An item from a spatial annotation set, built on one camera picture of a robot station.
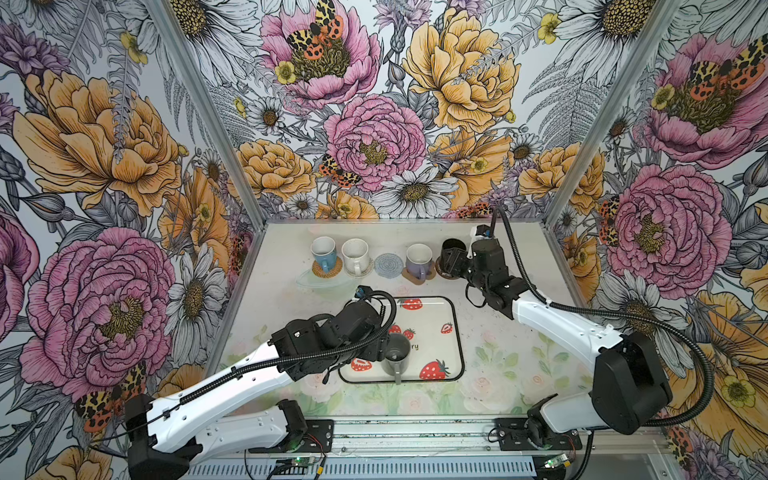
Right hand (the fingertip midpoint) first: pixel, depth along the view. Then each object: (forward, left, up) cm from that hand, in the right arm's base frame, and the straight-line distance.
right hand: (449, 261), depth 86 cm
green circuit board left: (-44, +38, -18) cm, 61 cm away
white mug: (+15, +29, -12) cm, 35 cm away
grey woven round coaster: (+13, +17, -18) cm, 28 cm away
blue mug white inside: (+12, +38, -8) cm, 41 cm away
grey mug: (-20, +16, -17) cm, 31 cm away
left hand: (-24, +22, 0) cm, 32 cm away
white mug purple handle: (+12, +7, -14) cm, 20 cm away
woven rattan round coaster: (+10, +37, -17) cm, 42 cm away
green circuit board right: (-45, -20, -20) cm, 53 cm away
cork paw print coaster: (+6, +8, -18) cm, 20 cm away
